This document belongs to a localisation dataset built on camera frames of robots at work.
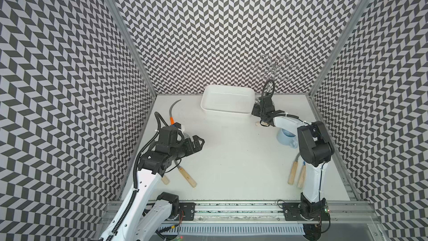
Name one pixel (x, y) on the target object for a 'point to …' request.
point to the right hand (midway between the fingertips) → (258, 109)
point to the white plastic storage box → (228, 100)
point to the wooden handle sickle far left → (165, 179)
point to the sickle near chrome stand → (262, 123)
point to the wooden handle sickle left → (193, 183)
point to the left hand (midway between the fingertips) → (196, 146)
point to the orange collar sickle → (171, 119)
